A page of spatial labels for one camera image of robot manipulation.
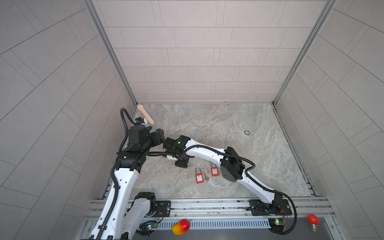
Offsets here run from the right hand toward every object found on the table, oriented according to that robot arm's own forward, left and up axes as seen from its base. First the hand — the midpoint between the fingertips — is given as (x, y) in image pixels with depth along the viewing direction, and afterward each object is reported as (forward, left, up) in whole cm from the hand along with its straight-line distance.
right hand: (182, 163), depth 88 cm
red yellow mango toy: (-31, -1, +6) cm, 31 cm away
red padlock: (-9, -10, +2) cm, 14 cm away
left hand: (+7, +8, +25) cm, 27 cm away
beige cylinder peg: (+42, +31, +7) cm, 53 cm away
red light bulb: (-32, -60, +2) cm, 68 cm away
